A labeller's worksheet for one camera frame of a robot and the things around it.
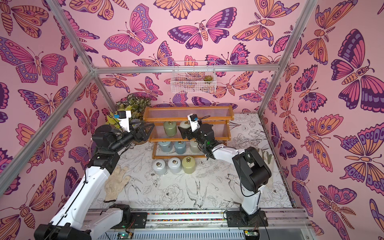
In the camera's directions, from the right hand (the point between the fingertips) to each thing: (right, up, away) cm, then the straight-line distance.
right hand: (187, 121), depth 87 cm
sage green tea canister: (-9, -4, -2) cm, 10 cm away
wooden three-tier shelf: (+18, +2, -7) cm, 19 cm away
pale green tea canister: (+4, -16, +6) cm, 17 cm away
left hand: (-16, -1, -17) cm, 24 cm away
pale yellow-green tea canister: (+1, -25, -1) cm, 25 cm away
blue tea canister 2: (-4, -16, +6) cm, 17 cm away
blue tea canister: (-13, -15, +6) cm, 21 cm away
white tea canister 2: (-7, -25, -2) cm, 26 cm away
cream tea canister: (-1, -2, -3) cm, 4 cm away
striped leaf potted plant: (-32, +11, +7) cm, 35 cm away
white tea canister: (-16, -26, -3) cm, 30 cm away
